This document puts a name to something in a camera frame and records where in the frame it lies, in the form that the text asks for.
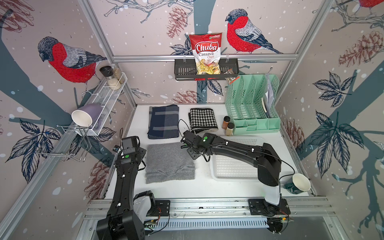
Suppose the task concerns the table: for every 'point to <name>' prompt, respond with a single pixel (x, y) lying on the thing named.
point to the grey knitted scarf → (168, 162)
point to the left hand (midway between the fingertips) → (142, 148)
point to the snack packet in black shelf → (230, 79)
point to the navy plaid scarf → (163, 122)
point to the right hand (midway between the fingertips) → (194, 150)
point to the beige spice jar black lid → (229, 129)
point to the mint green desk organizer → (243, 100)
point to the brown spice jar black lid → (226, 119)
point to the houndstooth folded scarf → (202, 120)
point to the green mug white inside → (298, 184)
